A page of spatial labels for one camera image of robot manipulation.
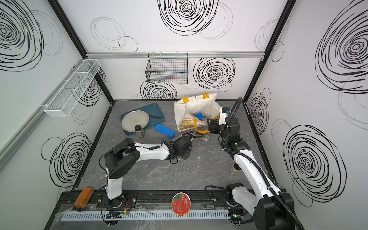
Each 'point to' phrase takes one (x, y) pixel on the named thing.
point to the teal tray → (156, 116)
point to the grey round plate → (134, 118)
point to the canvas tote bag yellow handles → (195, 112)
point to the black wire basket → (167, 68)
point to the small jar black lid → (139, 131)
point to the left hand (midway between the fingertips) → (187, 150)
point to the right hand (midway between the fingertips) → (212, 119)
